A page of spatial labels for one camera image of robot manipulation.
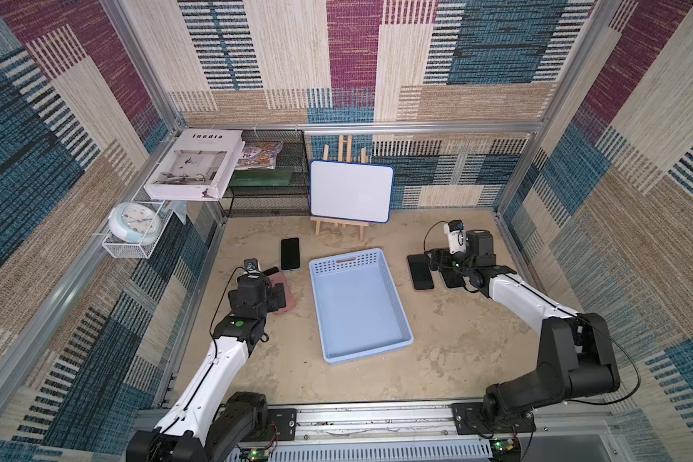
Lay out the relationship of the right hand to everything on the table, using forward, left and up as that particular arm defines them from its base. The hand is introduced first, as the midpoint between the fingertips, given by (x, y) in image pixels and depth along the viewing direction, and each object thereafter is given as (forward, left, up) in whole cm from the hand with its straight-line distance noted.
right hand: (436, 248), depth 91 cm
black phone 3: (+1, +55, -13) cm, 56 cm away
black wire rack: (+32, +54, -3) cm, 63 cm away
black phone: (+9, +49, -14) cm, 52 cm away
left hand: (-13, +53, 0) cm, 54 cm away
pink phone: (-2, +52, -13) cm, 53 cm away
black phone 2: (0, +3, -13) cm, 13 cm away
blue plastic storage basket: (-12, +25, -16) cm, 32 cm away
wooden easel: (+19, +31, -7) cm, 37 cm away
